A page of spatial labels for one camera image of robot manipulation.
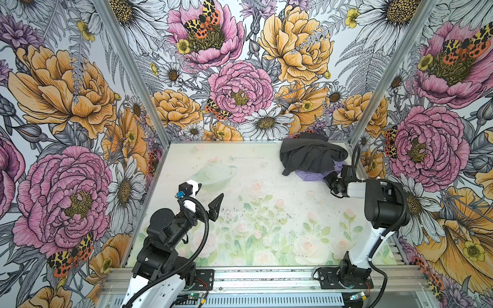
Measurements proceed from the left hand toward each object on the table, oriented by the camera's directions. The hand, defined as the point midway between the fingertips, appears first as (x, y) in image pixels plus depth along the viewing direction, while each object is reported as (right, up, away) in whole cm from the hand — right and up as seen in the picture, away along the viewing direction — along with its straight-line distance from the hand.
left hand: (211, 195), depth 68 cm
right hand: (+52, +1, +36) cm, 63 cm away
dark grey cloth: (+46, +16, +40) cm, 63 cm away
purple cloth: (+48, +3, +38) cm, 61 cm away
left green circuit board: (-7, -37, +4) cm, 38 cm away
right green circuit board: (+52, -38, +4) cm, 65 cm away
